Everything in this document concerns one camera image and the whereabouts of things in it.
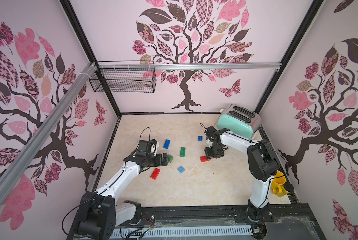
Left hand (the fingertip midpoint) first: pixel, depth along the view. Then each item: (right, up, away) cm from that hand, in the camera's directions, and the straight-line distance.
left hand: (163, 162), depth 85 cm
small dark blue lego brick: (+23, +13, +19) cm, 32 cm away
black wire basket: (-26, +53, +10) cm, 60 cm away
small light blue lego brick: (+10, -5, +4) cm, 12 cm away
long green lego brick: (+11, +4, +12) cm, 16 cm away
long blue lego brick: (0, +9, +15) cm, 18 cm away
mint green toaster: (+47, +26, +7) cm, 54 cm away
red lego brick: (-6, -7, +3) cm, 10 cm away
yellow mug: (+61, -9, -9) cm, 62 cm away
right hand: (+30, +2, +9) cm, 31 cm away
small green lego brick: (+3, 0, +10) cm, 11 cm away
